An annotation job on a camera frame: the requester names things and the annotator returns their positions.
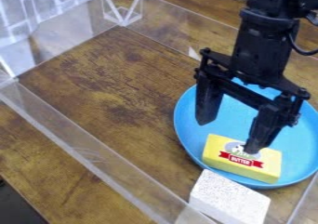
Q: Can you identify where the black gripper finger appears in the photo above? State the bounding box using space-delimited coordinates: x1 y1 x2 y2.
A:
243 94 304 154

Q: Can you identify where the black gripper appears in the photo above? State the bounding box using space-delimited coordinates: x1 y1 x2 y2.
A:
194 8 308 125

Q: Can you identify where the yellow butter block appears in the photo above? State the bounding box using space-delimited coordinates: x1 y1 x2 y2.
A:
201 134 281 184

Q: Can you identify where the white speckled block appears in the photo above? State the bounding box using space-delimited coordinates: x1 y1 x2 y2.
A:
188 169 271 224

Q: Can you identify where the clear acrylic enclosure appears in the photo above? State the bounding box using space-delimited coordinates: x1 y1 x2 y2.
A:
0 0 318 224

